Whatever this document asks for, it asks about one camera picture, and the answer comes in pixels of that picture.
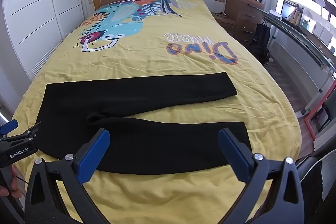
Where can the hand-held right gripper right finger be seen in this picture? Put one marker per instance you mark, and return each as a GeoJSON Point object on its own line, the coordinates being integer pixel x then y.
{"type": "Point", "coordinates": [234, 153]}

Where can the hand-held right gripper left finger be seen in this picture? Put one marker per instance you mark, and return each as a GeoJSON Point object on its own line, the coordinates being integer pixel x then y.
{"type": "Point", "coordinates": [96, 151]}

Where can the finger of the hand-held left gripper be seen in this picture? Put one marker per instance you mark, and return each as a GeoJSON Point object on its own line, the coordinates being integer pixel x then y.
{"type": "Point", "coordinates": [27, 134]}
{"type": "Point", "coordinates": [8, 127]}

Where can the black pants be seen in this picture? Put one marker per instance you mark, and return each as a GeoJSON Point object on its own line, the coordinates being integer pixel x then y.
{"type": "Point", "coordinates": [131, 140]}

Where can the person's left hand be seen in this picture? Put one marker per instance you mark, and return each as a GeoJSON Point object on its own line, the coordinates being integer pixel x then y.
{"type": "Point", "coordinates": [14, 182]}

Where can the white and black office chair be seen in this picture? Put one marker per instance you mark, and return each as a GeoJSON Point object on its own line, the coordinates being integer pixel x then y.
{"type": "Point", "coordinates": [325, 174]}

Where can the dark chair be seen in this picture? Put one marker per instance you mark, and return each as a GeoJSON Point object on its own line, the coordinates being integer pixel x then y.
{"type": "Point", "coordinates": [324, 119]}

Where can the black backpack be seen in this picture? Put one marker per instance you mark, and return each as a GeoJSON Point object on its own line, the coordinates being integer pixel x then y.
{"type": "Point", "coordinates": [258, 53]}

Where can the yellow printed bed cover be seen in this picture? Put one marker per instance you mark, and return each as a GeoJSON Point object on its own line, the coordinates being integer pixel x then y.
{"type": "Point", "coordinates": [183, 61]}

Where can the black tote bag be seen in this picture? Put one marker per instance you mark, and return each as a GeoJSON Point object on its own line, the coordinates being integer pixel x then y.
{"type": "Point", "coordinates": [262, 31]}

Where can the white wardrobe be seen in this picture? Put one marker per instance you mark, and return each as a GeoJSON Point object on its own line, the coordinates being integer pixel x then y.
{"type": "Point", "coordinates": [39, 3]}

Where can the wooden nightstand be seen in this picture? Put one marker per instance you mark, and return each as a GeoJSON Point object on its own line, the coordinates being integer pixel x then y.
{"type": "Point", "coordinates": [226, 24]}

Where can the long grey desk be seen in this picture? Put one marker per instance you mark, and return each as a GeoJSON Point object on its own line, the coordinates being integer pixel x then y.
{"type": "Point", "coordinates": [294, 32]}

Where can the wooden chest of drawers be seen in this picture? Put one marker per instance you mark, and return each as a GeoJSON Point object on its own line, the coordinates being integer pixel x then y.
{"type": "Point", "coordinates": [244, 14]}

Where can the stack of paper folders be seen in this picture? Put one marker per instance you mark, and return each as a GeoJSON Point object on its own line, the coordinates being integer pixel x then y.
{"type": "Point", "coordinates": [295, 16]}

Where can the white storage box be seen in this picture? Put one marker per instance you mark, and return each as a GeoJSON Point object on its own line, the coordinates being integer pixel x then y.
{"type": "Point", "coordinates": [323, 31]}

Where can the white round desk lamp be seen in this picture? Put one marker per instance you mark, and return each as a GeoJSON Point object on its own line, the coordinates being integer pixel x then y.
{"type": "Point", "coordinates": [319, 1]}

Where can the red metal frame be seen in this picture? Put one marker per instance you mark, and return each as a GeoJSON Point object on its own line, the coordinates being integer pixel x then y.
{"type": "Point", "coordinates": [311, 127]}

